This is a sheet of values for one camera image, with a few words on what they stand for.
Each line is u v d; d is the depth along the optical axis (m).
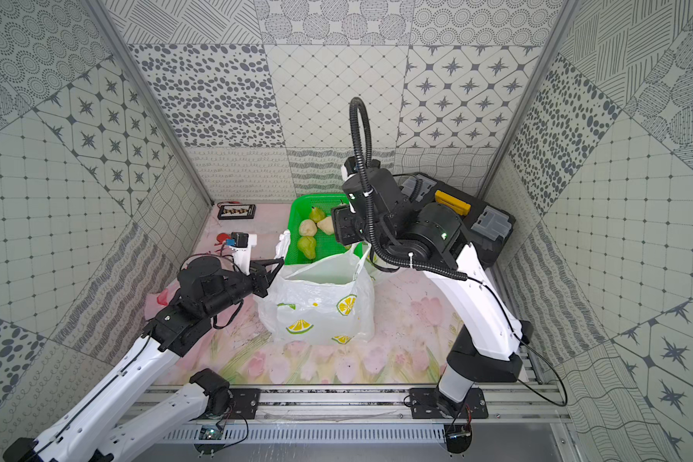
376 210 0.35
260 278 0.60
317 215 1.10
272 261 0.67
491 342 0.38
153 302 0.85
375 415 0.73
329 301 0.66
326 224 1.07
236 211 1.17
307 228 1.04
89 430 0.40
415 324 0.89
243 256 0.61
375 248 0.36
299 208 1.09
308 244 1.01
